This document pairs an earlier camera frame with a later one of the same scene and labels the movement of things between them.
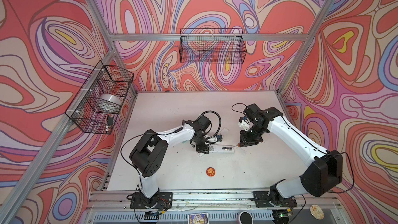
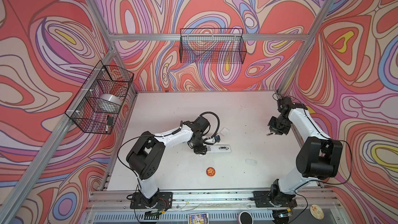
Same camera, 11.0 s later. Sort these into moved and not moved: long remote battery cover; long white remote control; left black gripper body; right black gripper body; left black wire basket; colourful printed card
Moved: right black gripper body; long remote battery cover
Not moved: long white remote control; left black wire basket; colourful printed card; left black gripper body
